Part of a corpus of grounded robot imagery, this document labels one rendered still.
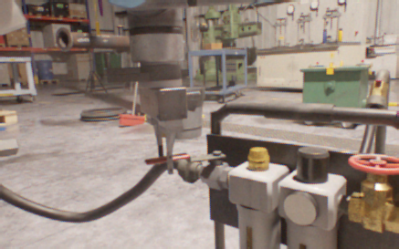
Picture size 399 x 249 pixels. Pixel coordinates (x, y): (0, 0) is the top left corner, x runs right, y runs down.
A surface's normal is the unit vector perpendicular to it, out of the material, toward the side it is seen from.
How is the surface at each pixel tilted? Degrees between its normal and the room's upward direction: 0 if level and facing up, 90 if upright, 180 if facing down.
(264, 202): 90
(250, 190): 90
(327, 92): 90
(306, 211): 90
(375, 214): 60
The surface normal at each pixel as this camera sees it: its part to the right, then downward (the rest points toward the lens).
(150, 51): -0.12, 0.20
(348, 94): -0.57, 0.18
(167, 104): 0.40, 0.16
